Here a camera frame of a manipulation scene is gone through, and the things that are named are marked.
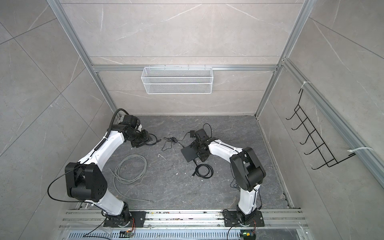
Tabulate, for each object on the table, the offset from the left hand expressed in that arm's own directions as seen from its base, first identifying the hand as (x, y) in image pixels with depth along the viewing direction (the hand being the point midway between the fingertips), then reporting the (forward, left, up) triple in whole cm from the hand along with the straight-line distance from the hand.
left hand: (149, 137), depth 87 cm
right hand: (-3, -26, -11) cm, 28 cm away
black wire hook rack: (-27, -80, +19) cm, 86 cm away
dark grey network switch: (-3, -24, -15) cm, 28 cm away
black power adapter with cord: (+5, -8, -16) cm, 19 cm away
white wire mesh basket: (+37, -16, +15) cm, 43 cm away
